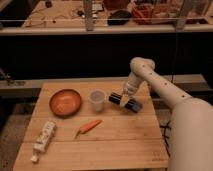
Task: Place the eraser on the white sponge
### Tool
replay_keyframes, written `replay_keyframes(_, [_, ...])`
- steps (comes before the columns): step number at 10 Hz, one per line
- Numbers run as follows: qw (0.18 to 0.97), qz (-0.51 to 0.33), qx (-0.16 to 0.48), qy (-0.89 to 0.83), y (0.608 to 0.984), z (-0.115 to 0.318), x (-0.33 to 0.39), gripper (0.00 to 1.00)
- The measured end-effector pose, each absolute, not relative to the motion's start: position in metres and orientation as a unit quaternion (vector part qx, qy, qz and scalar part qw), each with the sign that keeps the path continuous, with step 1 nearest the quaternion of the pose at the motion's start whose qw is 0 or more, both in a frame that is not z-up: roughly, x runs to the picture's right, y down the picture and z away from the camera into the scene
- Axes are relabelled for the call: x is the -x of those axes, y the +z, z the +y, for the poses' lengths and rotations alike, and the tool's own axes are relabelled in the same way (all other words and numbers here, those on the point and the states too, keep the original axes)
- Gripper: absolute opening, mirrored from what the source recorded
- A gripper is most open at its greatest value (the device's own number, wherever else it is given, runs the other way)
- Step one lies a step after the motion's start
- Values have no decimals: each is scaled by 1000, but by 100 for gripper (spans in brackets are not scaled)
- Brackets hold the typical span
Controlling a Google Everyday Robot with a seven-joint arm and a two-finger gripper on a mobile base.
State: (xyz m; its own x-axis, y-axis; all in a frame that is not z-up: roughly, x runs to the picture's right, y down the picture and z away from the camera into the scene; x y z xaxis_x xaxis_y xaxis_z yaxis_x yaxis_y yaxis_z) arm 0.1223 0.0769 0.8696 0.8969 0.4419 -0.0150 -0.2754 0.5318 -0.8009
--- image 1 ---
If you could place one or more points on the white tube with label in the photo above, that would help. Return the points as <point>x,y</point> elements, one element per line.
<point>43,140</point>

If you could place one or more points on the clear plastic cup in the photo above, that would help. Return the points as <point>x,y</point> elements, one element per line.
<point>97,98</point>

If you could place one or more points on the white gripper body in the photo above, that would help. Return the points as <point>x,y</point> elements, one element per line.
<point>129,88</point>

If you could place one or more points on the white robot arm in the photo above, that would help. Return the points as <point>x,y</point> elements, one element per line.
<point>191,136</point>

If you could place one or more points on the black whiteboard eraser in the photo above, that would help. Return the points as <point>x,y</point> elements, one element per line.
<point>132,104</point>

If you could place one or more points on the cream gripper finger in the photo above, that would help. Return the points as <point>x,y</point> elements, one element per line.
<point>124,100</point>

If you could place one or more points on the grey metal post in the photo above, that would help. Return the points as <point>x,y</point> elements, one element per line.
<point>87,5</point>
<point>182,16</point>

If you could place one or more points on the black bowl on shelf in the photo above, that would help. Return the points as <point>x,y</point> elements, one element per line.
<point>119,17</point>

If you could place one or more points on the orange plastic carrot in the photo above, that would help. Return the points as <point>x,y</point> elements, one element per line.
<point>88,126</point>

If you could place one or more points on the orange wooden bowl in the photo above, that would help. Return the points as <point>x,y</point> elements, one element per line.
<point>65,103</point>

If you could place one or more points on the grey metal post right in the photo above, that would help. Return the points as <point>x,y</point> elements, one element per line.
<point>182,16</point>

